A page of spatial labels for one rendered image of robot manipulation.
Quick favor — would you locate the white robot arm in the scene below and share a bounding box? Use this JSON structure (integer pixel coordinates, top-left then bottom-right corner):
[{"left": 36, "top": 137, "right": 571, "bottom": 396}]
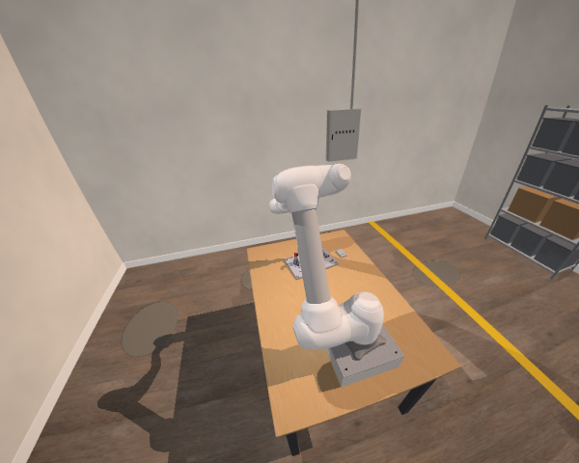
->
[{"left": 269, "top": 164, "right": 386, "bottom": 361}]

